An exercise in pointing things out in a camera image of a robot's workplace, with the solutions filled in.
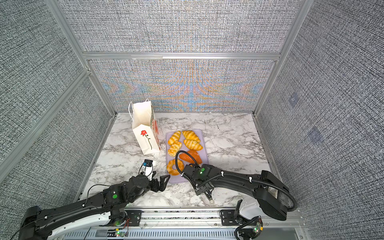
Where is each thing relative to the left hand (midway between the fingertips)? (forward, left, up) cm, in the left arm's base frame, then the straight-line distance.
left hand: (164, 176), depth 76 cm
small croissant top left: (+29, -4, -7) cm, 31 cm away
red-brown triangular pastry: (+17, -17, -9) cm, 26 cm away
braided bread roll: (+21, -4, -7) cm, 22 cm away
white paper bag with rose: (+21, +9, +15) cm, 27 cm away
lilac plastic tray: (+23, -10, -10) cm, 27 cm away
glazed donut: (+12, -3, -9) cm, 15 cm away
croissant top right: (+31, -15, -6) cm, 34 cm away
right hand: (-4, -19, -8) cm, 21 cm away
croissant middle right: (+23, -16, -7) cm, 29 cm away
